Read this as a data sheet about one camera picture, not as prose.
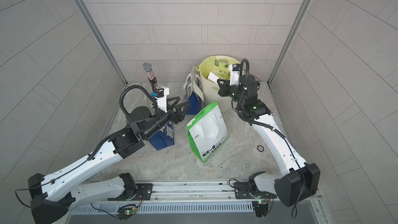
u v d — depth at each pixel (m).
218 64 0.97
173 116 0.53
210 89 0.82
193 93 0.85
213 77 0.71
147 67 0.86
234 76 0.62
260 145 0.86
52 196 0.37
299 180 0.37
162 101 0.52
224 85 0.61
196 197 0.71
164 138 0.80
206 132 0.75
